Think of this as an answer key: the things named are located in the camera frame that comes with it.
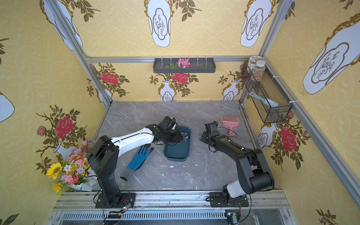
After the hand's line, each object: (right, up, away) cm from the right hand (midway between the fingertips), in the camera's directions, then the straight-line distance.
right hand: (208, 135), depth 95 cm
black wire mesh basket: (+34, +25, -11) cm, 43 cm away
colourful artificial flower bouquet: (-70, -13, -27) cm, 76 cm away
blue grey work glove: (-44, -14, -10) cm, 47 cm away
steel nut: (-5, 0, +5) cm, 7 cm away
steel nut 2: (-5, -3, +3) cm, 7 cm away
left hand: (-22, 0, -4) cm, 22 cm away
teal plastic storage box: (-19, -9, -7) cm, 22 cm away
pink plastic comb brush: (+19, +9, +12) cm, 24 cm away
